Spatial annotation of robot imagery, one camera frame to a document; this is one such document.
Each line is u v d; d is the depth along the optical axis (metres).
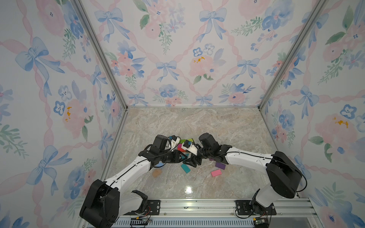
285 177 0.44
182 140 0.75
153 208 0.74
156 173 0.85
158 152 0.65
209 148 0.66
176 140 0.76
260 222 0.73
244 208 0.73
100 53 0.86
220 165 0.87
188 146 0.71
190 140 0.71
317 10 0.69
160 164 0.68
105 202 0.40
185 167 0.88
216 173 0.86
